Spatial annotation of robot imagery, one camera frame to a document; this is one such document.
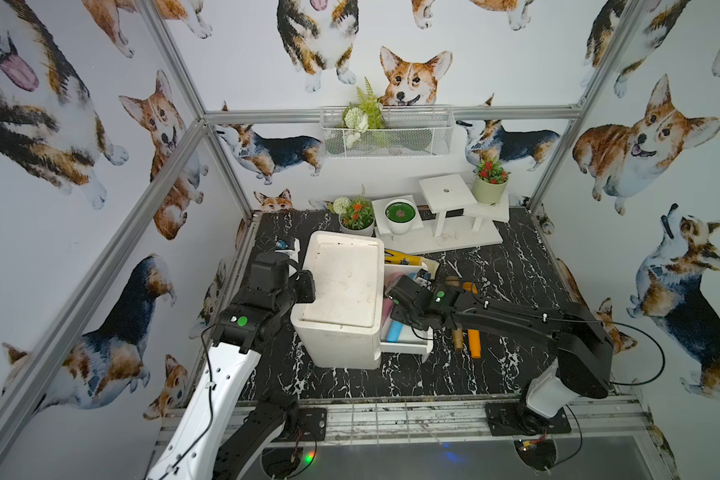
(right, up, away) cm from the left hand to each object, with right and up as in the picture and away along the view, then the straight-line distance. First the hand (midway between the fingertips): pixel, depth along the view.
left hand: (312, 269), depth 72 cm
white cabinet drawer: (+24, -17, -2) cm, 29 cm away
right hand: (+20, -13, +10) cm, 26 cm away
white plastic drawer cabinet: (+8, -12, -8) cm, 16 cm away
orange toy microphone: (+43, -22, +12) cm, 50 cm away
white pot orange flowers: (+9, +14, +27) cm, 31 cm away
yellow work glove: (+22, 0, +32) cm, 39 cm away
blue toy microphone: (+20, -17, +6) cm, 27 cm away
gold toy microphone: (+39, -21, +14) cm, 46 cm away
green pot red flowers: (+51, +25, +24) cm, 62 cm away
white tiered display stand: (+40, +15, +33) cm, 54 cm away
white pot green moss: (+22, +14, +18) cm, 32 cm away
